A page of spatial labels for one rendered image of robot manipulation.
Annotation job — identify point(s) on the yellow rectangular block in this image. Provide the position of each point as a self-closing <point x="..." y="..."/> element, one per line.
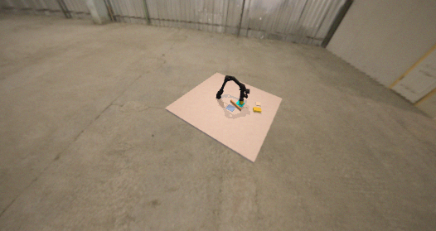
<point x="258" y="110"/>

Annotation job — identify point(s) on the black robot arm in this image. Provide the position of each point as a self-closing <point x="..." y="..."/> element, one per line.
<point x="243" y="89"/>

